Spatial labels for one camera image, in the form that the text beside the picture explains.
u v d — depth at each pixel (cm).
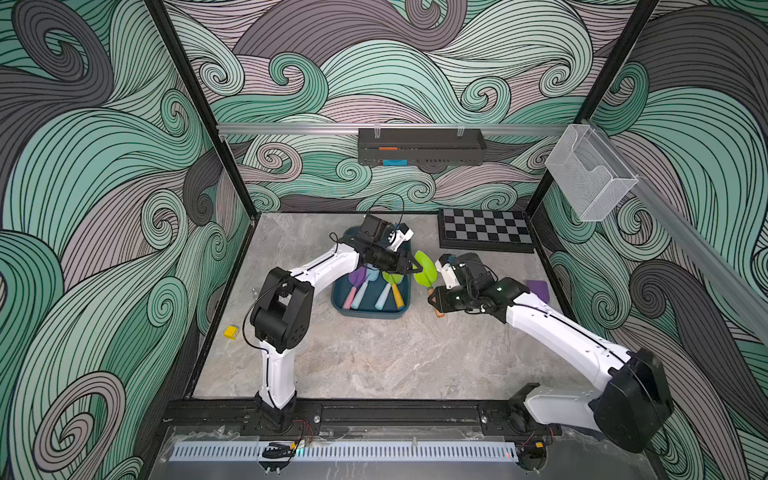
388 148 95
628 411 47
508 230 110
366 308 93
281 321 50
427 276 84
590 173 76
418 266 83
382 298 92
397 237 79
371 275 100
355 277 100
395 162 90
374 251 74
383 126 93
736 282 53
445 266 74
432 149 95
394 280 98
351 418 76
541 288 100
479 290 61
